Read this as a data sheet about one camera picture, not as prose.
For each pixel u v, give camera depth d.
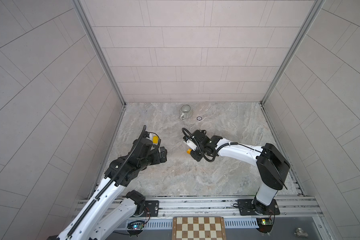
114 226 0.51
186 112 1.03
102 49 0.88
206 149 0.62
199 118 1.08
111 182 0.42
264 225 0.68
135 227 0.65
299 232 0.64
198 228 0.64
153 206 0.71
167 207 0.72
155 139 0.94
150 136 0.64
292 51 0.87
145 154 0.53
